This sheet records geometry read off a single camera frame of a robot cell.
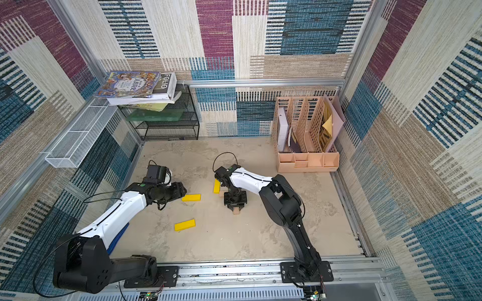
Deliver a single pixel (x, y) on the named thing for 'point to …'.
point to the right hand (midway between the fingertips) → (232, 208)
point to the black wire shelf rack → (186, 129)
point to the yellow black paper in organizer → (326, 128)
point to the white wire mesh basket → (73, 148)
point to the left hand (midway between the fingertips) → (181, 191)
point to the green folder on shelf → (168, 115)
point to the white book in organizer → (282, 128)
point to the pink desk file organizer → (305, 130)
